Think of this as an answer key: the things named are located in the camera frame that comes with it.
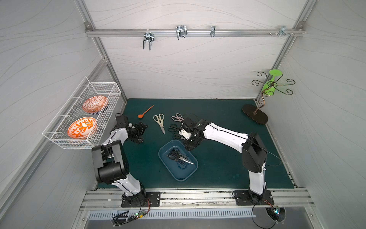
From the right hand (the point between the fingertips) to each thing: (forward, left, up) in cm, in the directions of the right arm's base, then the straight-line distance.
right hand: (187, 146), depth 85 cm
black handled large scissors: (-6, +2, -6) cm, 8 cm away
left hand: (+10, +27, +1) cm, 29 cm away
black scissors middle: (+17, +11, -6) cm, 21 cm away
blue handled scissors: (-9, +3, -6) cm, 12 cm away
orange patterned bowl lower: (-6, +47, +27) cm, 55 cm away
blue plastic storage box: (-10, +9, -6) cm, 15 cm away
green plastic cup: (+31, -50, +21) cm, 62 cm away
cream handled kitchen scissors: (+25, +23, -7) cm, 35 cm away
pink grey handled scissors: (+27, +9, -7) cm, 29 cm away
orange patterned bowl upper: (+9, +48, +26) cm, 56 cm away
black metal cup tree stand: (+34, -51, -7) cm, 61 cm away
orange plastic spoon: (+27, +37, -6) cm, 46 cm away
